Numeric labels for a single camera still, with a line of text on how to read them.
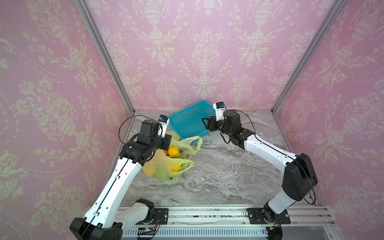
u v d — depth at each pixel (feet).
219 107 2.34
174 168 2.83
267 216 2.16
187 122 3.70
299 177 1.45
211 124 2.36
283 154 1.60
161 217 2.43
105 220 1.21
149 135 1.69
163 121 2.05
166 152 3.03
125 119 1.82
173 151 3.01
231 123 2.09
